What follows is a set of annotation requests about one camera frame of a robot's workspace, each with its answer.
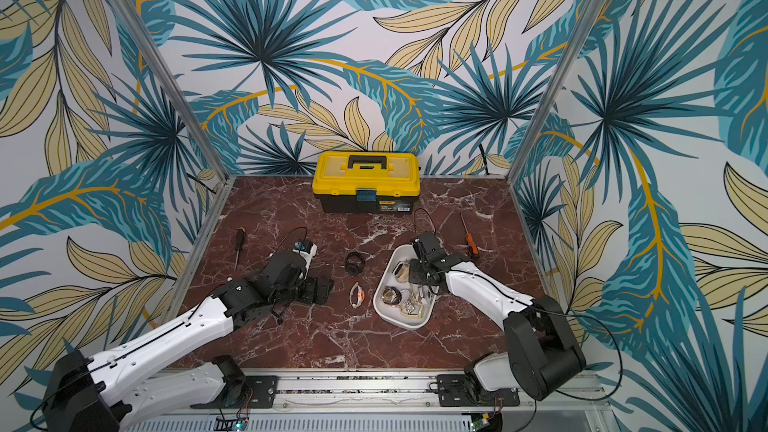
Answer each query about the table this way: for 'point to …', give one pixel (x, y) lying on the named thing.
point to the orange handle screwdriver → (470, 240)
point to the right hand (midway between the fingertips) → (419, 271)
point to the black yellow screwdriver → (239, 243)
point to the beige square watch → (401, 271)
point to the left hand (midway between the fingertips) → (316, 284)
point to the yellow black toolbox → (366, 181)
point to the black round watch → (354, 263)
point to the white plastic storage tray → (423, 294)
